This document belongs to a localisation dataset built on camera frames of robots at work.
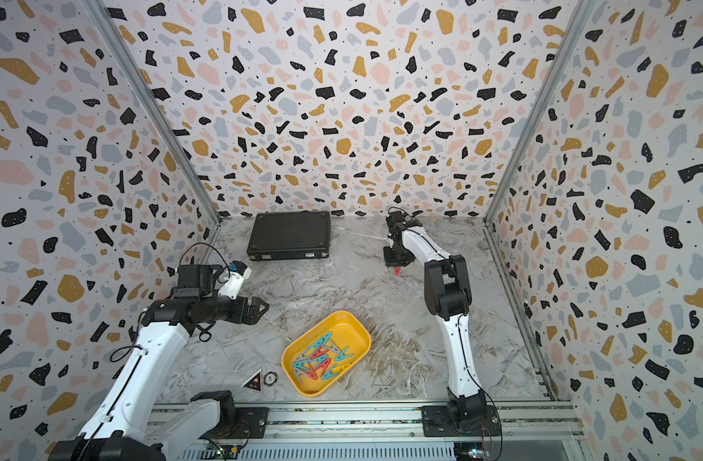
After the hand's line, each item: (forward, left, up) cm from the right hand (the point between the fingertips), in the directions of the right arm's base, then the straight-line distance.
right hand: (394, 262), depth 106 cm
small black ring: (-41, +36, -1) cm, 55 cm away
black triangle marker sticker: (-42, +40, -1) cm, 58 cm away
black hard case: (+14, +42, -1) cm, 44 cm away
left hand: (-26, +40, +16) cm, 50 cm away
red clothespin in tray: (-33, +23, -1) cm, 41 cm away
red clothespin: (-3, -1, -2) cm, 3 cm away
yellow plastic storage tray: (-36, +23, 0) cm, 43 cm away
